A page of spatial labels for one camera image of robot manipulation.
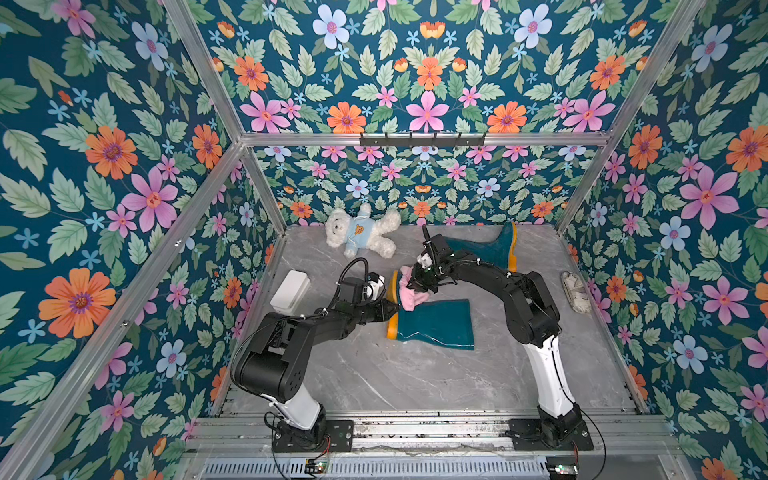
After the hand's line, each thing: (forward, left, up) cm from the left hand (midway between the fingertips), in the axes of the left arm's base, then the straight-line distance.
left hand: (399, 309), depth 92 cm
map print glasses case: (+2, -59, -2) cm, 60 cm away
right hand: (+10, -5, +1) cm, 11 cm away
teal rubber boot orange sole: (-4, -15, -2) cm, 15 cm away
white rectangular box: (+9, +35, 0) cm, 36 cm away
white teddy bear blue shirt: (+31, +12, +4) cm, 34 cm away
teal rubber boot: (+20, -38, +1) cm, 43 cm away
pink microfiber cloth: (+2, -3, +3) cm, 5 cm away
